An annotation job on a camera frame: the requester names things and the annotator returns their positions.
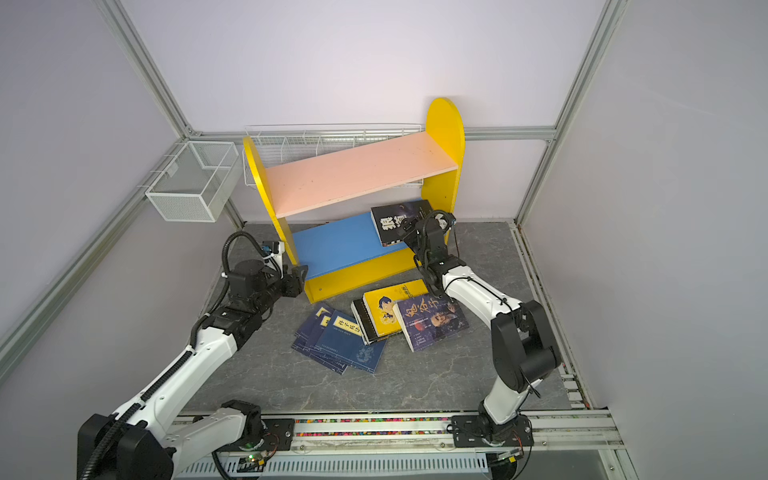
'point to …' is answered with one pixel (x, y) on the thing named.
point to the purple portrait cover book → (428, 319)
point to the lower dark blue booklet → (310, 354)
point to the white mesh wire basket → (195, 183)
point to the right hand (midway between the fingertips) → (408, 228)
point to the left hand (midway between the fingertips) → (298, 269)
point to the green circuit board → (251, 463)
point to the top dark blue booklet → (342, 338)
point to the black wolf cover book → (393, 221)
